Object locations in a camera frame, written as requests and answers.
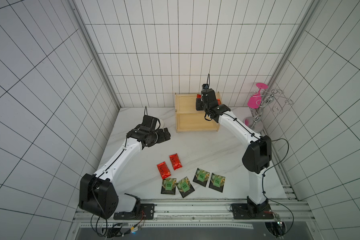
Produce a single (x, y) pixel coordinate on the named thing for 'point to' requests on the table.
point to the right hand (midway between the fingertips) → (194, 100)
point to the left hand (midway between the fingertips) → (162, 140)
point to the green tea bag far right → (217, 182)
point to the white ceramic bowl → (161, 124)
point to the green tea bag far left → (169, 186)
